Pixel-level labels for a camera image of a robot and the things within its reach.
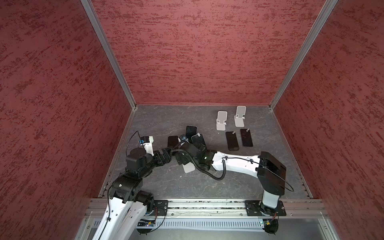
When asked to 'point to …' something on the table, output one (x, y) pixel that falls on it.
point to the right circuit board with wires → (271, 226)
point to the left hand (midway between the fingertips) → (166, 153)
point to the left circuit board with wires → (145, 223)
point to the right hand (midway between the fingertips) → (182, 154)
